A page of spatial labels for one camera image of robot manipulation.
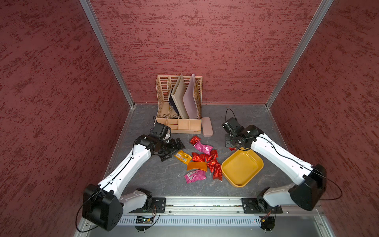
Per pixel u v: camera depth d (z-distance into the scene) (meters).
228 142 0.71
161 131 0.62
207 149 0.90
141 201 0.61
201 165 0.85
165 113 1.14
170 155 0.78
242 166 0.87
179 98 0.90
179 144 0.71
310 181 0.40
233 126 0.60
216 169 0.83
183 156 0.90
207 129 1.02
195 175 0.81
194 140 0.97
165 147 0.66
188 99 0.94
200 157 0.88
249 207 0.73
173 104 0.92
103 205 0.38
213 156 0.90
